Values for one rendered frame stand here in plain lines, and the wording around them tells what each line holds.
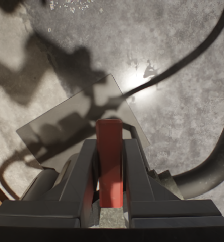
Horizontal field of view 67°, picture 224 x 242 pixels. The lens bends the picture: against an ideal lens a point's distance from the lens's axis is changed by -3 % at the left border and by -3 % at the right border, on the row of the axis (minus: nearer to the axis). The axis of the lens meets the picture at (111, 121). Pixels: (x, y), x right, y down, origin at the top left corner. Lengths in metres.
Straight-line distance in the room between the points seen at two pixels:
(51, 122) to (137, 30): 0.43
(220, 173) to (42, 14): 0.63
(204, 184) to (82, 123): 0.50
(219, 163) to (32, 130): 0.62
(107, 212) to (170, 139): 0.53
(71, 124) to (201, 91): 0.48
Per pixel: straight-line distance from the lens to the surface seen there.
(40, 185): 0.41
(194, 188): 0.22
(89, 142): 0.15
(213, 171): 0.22
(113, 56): 0.61
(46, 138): 0.70
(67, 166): 0.37
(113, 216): 0.19
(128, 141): 0.15
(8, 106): 0.73
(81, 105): 0.62
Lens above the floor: 0.61
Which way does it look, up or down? 73 degrees down
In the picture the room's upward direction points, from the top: 177 degrees counter-clockwise
